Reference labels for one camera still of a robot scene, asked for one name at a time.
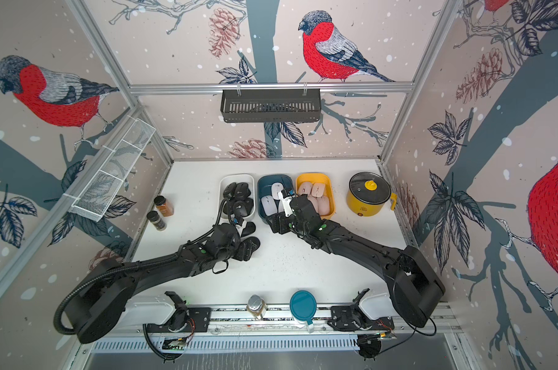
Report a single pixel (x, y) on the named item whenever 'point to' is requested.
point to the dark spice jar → (153, 216)
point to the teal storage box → (264, 188)
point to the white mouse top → (277, 190)
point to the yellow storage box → (319, 177)
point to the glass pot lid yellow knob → (370, 187)
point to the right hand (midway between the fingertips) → (275, 213)
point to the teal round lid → (303, 306)
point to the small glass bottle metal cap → (255, 302)
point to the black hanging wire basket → (270, 107)
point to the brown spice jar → (164, 206)
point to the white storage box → (225, 179)
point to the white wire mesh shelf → (95, 193)
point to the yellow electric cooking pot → (368, 209)
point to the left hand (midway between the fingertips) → (252, 241)
